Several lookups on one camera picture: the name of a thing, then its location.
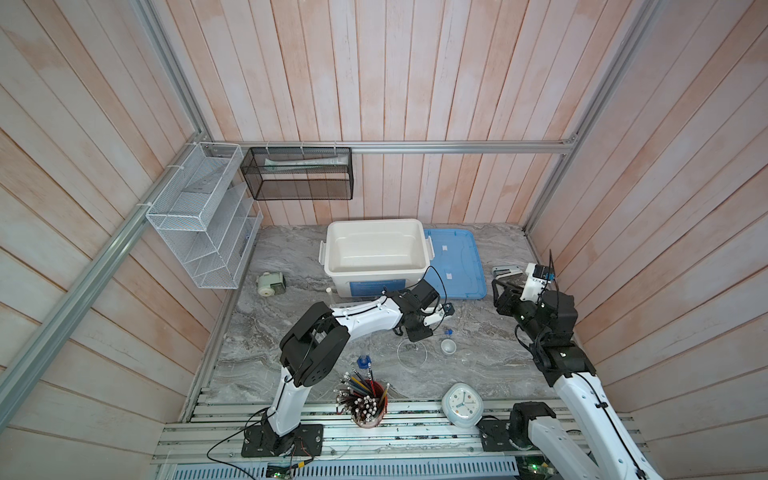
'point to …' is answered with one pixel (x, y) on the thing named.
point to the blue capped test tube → (448, 331)
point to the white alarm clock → (463, 404)
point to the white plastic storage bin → (369, 257)
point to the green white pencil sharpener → (270, 284)
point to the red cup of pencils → (365, 400)
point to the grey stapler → (500, 272)
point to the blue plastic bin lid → (455, 255)
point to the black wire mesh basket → (299, 173)
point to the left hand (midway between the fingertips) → (421, 329)
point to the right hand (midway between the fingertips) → (499, 281)
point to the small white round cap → (448, 346)
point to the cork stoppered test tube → (329, 292)
